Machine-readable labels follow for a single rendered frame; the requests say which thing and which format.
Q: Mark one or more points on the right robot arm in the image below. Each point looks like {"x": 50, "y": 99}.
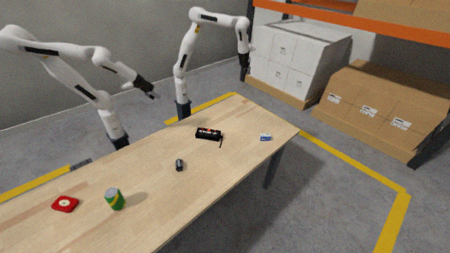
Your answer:
{"x": 13, "y": 39}

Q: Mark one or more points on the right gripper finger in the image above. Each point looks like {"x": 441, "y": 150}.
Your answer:
{"x": 154, "y": 94}
{"x": 149, "y": 95}

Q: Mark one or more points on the green drink can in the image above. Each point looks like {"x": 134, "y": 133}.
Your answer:
{"x": 114, "y": 198}

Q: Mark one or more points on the red mint tin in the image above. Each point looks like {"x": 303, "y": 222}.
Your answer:
{"x": 65, "y": 204}

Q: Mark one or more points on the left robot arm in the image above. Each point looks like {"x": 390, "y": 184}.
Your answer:
{"x": 196, "y": 14}

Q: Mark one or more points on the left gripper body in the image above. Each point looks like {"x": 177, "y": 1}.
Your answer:
{"x": 243, "y": 54}

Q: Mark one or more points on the black power strip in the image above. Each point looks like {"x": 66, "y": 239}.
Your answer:
{"x": 208, "y": 134}

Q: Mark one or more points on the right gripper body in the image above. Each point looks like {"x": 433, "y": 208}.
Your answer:
{"x": 132, "y": 78}

